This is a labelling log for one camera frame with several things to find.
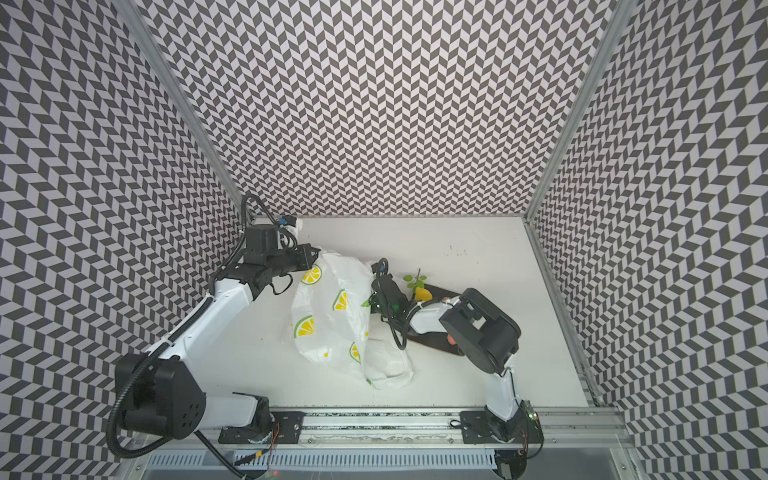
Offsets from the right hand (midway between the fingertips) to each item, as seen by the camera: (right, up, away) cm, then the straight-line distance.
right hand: (359, 302), depth 92 cm
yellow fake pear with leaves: (+19, +3, +1) cm, 19 cm away
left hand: (-9, +16, -10) cm, 21 cm away
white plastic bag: (-5, -3, -14) cm, 15 cm away
